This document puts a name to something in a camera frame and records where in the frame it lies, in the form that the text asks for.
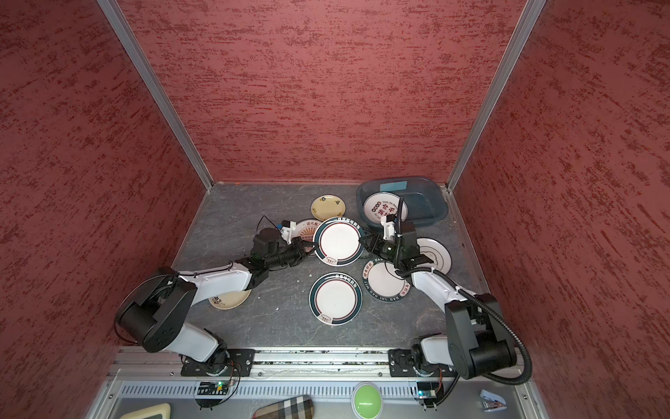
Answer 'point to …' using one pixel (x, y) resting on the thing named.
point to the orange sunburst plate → (305, 229)
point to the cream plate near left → (230, 300)
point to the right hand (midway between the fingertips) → (357, 245)
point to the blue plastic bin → (426, 200)
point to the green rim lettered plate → (383, 285)
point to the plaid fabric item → (297, 408)
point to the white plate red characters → (379, 204)
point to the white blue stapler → (492, 401)
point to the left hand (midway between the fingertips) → (320, 250)
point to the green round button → (367, 401)
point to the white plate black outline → (437, 252)
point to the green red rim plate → (335, 298)
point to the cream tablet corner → (159, 411)
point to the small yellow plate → (327, 206)
